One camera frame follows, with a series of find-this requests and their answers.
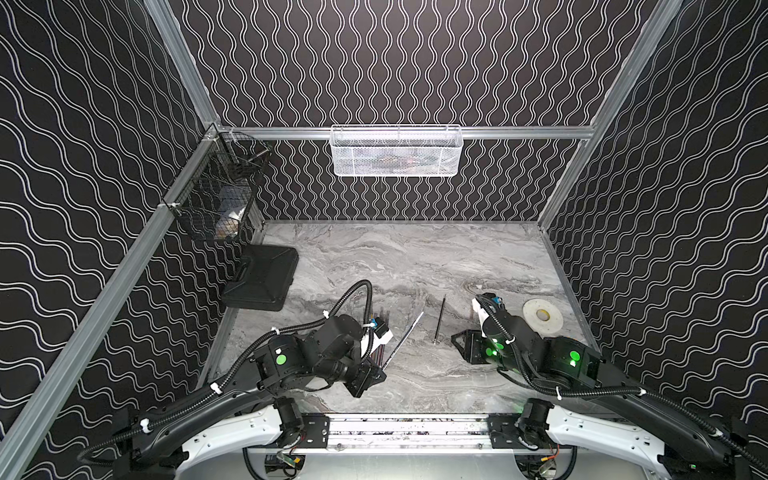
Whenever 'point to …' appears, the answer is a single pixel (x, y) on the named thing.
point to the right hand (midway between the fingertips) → (456, 338)
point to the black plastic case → (263, 278)
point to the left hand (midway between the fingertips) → (385, 375)
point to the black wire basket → (214, 194)
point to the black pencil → (439, 319)
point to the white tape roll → (543, 316)
